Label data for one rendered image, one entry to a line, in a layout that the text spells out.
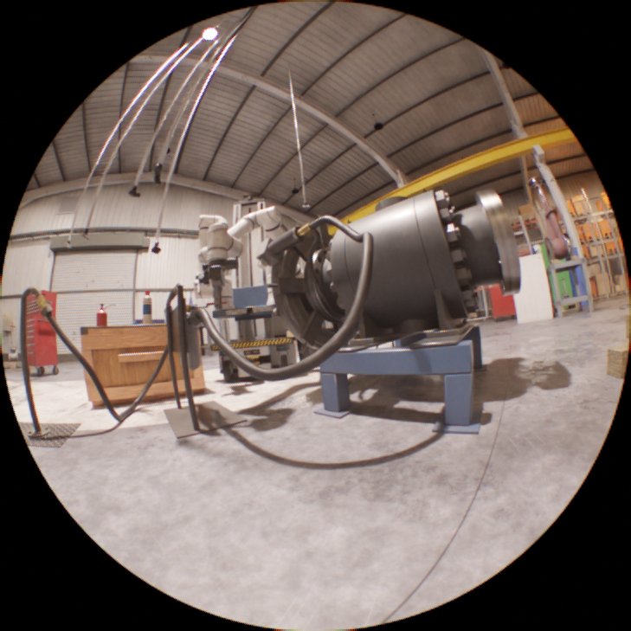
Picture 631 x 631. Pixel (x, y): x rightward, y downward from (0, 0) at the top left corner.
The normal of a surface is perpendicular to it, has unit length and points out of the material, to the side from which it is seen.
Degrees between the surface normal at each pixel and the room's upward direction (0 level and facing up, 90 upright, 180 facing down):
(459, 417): 90
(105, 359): 90
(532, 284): 90
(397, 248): 93
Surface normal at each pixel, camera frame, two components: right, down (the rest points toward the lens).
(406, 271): -0.62, 0.35
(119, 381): 0.71, -0.14
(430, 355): -0.70, 0.02
